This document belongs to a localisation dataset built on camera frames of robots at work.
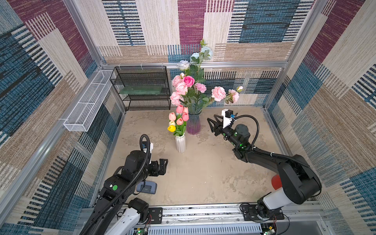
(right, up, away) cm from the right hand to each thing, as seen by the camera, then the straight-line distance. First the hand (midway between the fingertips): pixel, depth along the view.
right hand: (212, 118), depth 82 cm
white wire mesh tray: (-81, -1, +9) cm, 81 cm away
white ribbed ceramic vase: (-18, -15, +4) cm, 23 cm away
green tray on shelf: (-43, +20, +17) cm, 50 cm away
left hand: (-26, -20, -11) cm, 35 cm away
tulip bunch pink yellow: (-18, -2, -9) cm, 21 cm away
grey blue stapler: (-34, -37, -2) cm, 50 cm away
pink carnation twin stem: (+11, +11, -2) cm, 16 cm away
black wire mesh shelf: (-44, +30, +19) cm, 57 cm away
